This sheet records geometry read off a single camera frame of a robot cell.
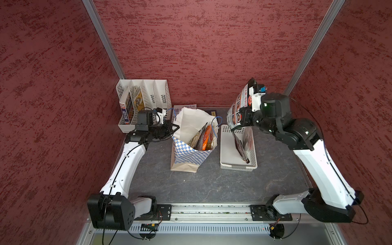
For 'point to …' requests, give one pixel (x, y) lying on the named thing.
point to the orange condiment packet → (206, 136)
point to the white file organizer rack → (136, 96)
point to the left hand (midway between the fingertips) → (178, 130)
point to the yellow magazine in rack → (139, 101)
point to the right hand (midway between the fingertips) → (239, 113)
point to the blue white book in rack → (123, 105)
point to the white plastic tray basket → (231, 156)
